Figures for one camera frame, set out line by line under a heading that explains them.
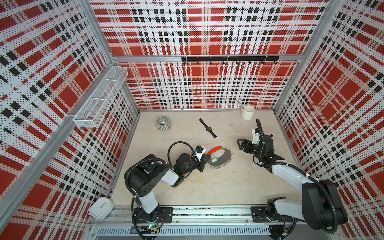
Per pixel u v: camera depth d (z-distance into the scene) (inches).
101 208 28.9
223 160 36.9
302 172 19.7
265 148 26.4
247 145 30.8
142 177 19.0
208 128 42.6
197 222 28.8
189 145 30.3
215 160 36.5
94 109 35.6
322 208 16.2
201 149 29.8
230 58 35.2
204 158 31.5
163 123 41.5
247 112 43.6
